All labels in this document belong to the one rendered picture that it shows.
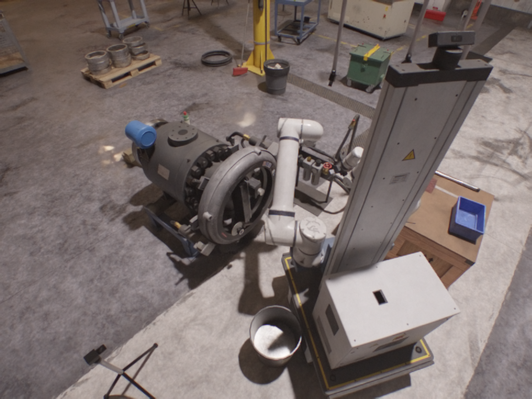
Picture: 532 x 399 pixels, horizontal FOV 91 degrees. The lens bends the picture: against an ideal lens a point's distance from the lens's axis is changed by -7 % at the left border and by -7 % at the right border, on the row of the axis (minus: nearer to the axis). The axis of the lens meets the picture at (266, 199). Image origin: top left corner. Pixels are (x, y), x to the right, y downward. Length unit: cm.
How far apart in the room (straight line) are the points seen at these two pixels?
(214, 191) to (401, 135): 110
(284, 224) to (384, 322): 67
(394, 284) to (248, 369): 114
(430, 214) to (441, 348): 97
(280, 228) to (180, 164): 88
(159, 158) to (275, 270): 126
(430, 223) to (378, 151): 142
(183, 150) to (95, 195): 154
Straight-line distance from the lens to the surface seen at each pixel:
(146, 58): 601
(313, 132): 168
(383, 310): 144
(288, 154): 161
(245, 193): 187
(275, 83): 448
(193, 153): 202
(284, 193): 156
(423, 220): 237
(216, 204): 173
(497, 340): 274
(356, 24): 781
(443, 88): 103
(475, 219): 259
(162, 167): 215
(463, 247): 237
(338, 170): 203
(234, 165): 174
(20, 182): 411
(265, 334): 204
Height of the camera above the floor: 209
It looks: 48 degrees down
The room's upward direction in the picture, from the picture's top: straight up
